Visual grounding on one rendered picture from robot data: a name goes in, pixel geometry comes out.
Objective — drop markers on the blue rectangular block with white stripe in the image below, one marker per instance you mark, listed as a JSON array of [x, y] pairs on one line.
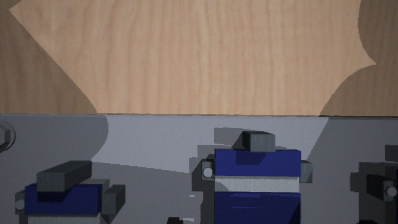
[[257, 188]]

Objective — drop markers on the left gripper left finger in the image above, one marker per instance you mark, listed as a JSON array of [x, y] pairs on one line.
[[174, 220]]

